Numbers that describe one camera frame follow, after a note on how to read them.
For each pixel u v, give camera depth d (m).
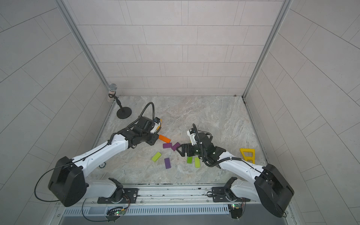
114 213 0.66
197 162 0.83
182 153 0.71
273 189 0.41
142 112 0.64
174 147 0.89
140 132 0.62
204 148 0.61
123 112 1.05
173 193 0.72
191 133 0.73
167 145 0.89
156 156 0.84
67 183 0.39
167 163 0.83
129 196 0.71
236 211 0.68
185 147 0.70
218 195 0.70
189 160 0.84
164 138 0.91
